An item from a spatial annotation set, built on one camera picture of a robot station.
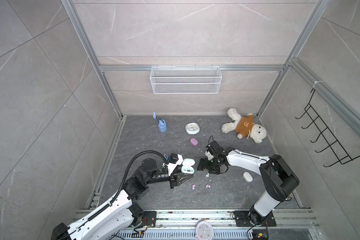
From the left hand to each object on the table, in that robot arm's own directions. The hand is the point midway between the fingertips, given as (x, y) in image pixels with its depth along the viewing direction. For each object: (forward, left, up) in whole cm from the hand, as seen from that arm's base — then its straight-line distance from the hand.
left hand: (190, 169), depth 64 cm
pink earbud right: (0, -11, -25) cm, 27 cm away
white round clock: (-20, -6, -23) cm, 31 cm away
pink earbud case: (+30, -6, -23) cm, 38 cm away
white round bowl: (+42, -5, -23) cm, 48 cm away
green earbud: (+7, -12, -25) cm, 29 cm away
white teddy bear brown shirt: (+39, -42, -18) cm, 60 cm away
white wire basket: (+63, -1, +4) cm, 63 cm away
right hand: (+10, -9, -24) cm, 28 cm away
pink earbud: (+1, -3, -25) cm, 25 cm away
